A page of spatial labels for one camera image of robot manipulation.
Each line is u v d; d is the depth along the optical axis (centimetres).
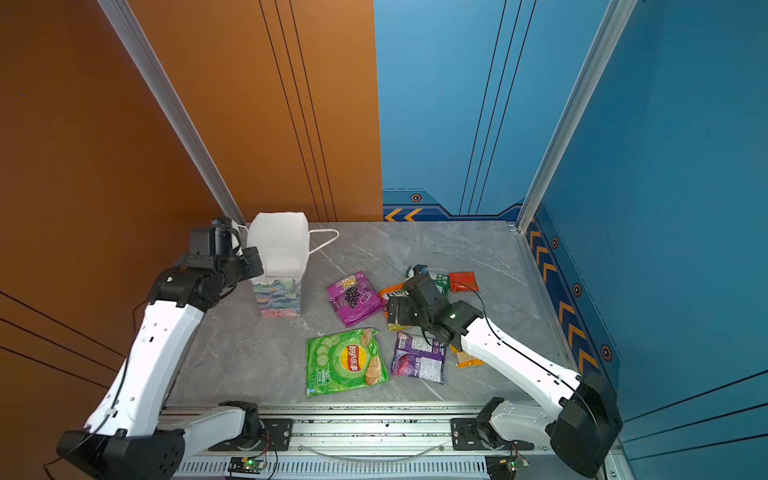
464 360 84
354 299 92
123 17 70
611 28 72
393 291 97
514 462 70
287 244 92
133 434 37
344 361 84
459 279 102
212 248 53
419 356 83
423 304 60
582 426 38
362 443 73
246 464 71
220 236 54
